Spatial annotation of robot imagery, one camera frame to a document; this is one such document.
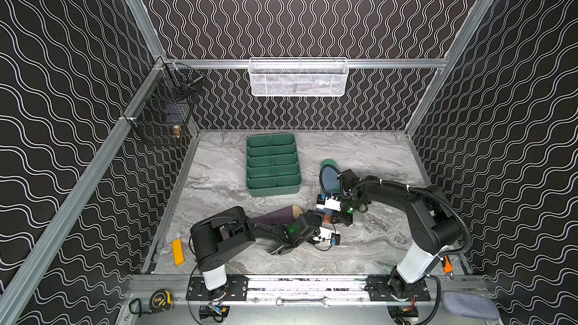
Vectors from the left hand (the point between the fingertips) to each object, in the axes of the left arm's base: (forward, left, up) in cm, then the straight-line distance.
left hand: (329, 220), depth 84 cm
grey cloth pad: (-24, -42, -4) cm, 49 cm away
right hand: (+4, -4, -7) cm, 9 cm away
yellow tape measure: (-28, +53, -1) cm, 60 cm away
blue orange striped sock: (+13, +1, +12) cm, 17 cm away
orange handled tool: (-13, -41, -6) cm, 43 cm away
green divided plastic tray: (+24, +23, +3) cm, 33 cm away
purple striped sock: (+4, +18, -6) cm, 19 cm away
